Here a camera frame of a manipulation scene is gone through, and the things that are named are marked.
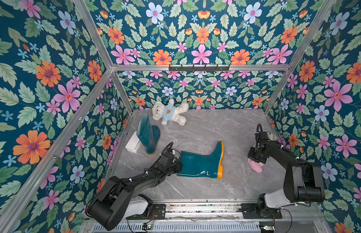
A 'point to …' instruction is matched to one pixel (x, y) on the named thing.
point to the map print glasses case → (271, 136)
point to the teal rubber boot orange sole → (149, 134)
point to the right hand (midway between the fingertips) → (255, 157)
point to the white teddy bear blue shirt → (169, 111)
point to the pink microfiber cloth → (256, 166)
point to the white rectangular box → (133, 143)
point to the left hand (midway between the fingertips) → (183, 163)
